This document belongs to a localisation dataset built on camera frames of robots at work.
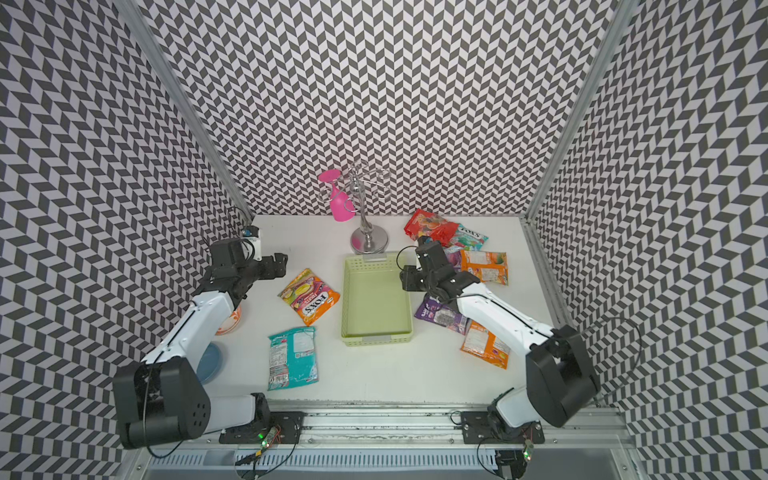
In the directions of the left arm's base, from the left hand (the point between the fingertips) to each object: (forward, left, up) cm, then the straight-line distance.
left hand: (272, 259), depth 87 cm
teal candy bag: (-24, -8, -14) cm, 29 cm away
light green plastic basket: (-8, -30, -18) cm, 36 cm away
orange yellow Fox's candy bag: (-5, -9, -13) cm, 17 cm away
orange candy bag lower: (-19, -61, -15) cm, 65 cm away
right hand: (-6, -40, -3) cm, 41 cm away
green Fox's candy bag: (+18, -63, -13) cm, 67 cm away
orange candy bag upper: (+7, -68, -14) cm, 70 cm away
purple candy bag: (-10, -48, -14) cm, 51 cm away
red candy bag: (+23, -48, -10) cm, 54 cm away
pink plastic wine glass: (+22, -18, 0) cm, 29 cm away
